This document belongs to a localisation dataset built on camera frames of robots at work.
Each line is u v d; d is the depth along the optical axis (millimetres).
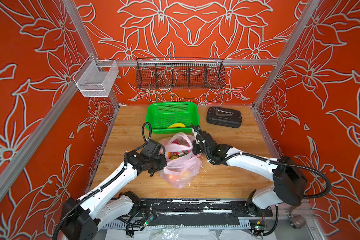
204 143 613
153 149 606
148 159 585
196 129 728
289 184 423
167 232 675
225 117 1040
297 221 668
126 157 525
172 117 1128
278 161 459
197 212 728
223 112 1070
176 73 1005
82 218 376
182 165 753
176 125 1040
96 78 899
